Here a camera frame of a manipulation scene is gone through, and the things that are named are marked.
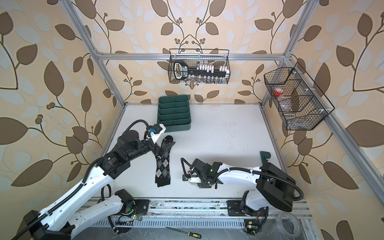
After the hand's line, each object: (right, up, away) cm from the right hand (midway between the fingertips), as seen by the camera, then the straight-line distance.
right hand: (201, 178), depth 84 cm
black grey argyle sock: (-22, +1, +1) cm, 22 cm away
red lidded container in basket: (+42, +49, -3) cm, 65 cm away
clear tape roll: (+44, -15, -16) cm, 49 cm away
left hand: (-15, +27, -15) cm, 34 cm away
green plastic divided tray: (-19, +38, +22) cm, 48 cm away
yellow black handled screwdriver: (-5, -19, -17) cm, 26 cm away
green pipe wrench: (+40, +11, +8) cm, 42 cm away
